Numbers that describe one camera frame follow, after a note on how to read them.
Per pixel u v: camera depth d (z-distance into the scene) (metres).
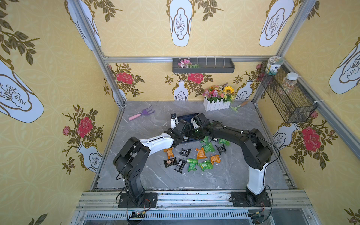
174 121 0.80
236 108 1.17
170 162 0.86
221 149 0.92
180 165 0.85
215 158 0.88
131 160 0.47
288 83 0.72
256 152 0.50
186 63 0.88
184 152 0.90
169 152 0.90
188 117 1.06
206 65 0.92
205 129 0.73
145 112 1.14
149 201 0.72
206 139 0.94
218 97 1.05
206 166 0.84
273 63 0.85
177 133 0.71
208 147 0.92
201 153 0.90
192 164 0.86
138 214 0.73
